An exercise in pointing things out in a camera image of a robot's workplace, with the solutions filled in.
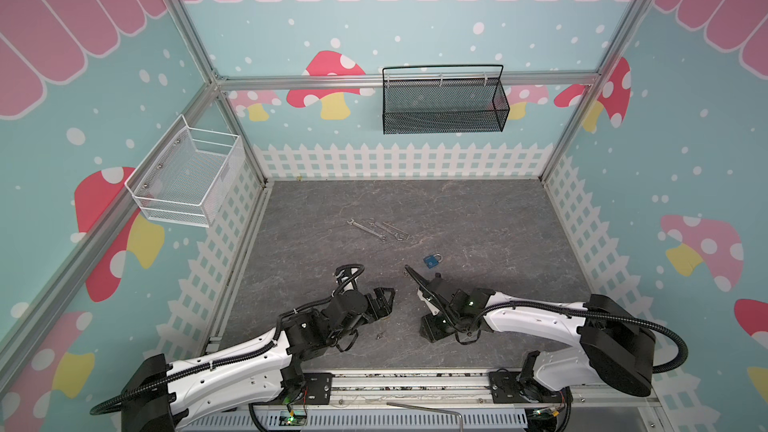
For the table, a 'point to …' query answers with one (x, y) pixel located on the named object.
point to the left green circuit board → (298, 418)
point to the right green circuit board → (544, 415)
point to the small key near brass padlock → (379, 335)
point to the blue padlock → (431, 261)
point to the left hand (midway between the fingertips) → (383, 303)
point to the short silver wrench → (390, 231)
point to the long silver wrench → (382, 236)
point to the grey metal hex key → (430, 410)
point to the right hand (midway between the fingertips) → (423, 331)
